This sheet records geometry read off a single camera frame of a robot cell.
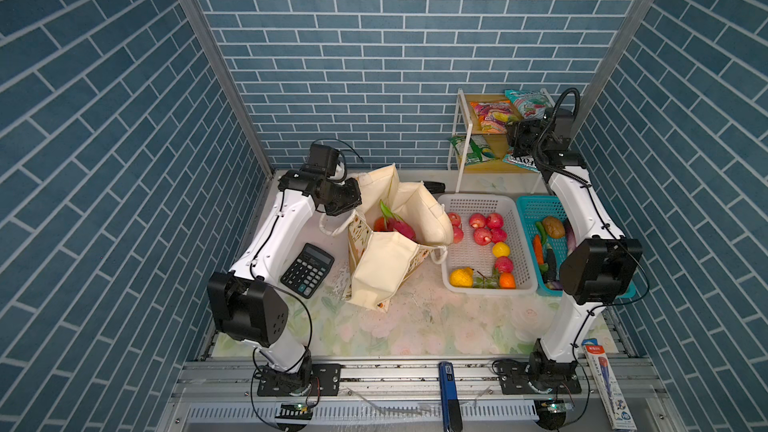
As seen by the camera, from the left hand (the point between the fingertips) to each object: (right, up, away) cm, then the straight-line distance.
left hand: (364, 198), depth 81 cm
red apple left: (+29, -12, +17) cm, 36 cm away
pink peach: (+41, -20, +8) cm, 46 cm away
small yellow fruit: (+41, -16, +11) cm, 46 cm away
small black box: (+24, +4, +34) cm, 41 cm away
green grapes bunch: (+35, -25, +6) cm, 43 cm away
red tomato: (+3, -9, +15) cm, 18 cm away
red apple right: (+29, -7, +20) cm, 36 cm away
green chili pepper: (+59, -12, +21) cm, 64 cm away
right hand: (+39, +23, +3) cm, 46 cm away
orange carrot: (+55, -17, +15) cm, 59 cm away
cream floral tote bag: (+5, -17, -6) cm, 18 cm away
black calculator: (-19, -23, +10) cm, 31 cm away
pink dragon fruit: (+8, -8, +12) cm, 16 cm away
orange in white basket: (+41, -24, +6) cm, 48 cm away
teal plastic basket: (+53, -4, +14) cm, 55 cm away
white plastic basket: (+40, -18, +15) cm, 46 cm away
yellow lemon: (+28, -23, +4) cm, 36 cm away
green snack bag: (+37, +17, +21) cm, 46 cm away
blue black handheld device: (+22, -51, -13) cm, 57 cm away
